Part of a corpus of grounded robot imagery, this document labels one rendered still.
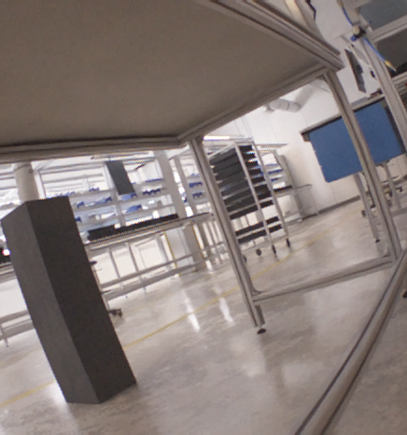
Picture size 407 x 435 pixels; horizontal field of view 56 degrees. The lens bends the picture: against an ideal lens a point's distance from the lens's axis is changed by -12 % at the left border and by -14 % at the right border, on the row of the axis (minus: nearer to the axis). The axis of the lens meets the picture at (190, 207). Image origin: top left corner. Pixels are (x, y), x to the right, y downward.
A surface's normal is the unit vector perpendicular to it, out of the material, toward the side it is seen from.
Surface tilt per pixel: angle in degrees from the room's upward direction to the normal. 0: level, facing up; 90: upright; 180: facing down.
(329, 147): 90
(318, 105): 90
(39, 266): 90
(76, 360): 90
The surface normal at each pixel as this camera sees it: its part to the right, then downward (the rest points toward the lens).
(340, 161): -0.59, 0.14
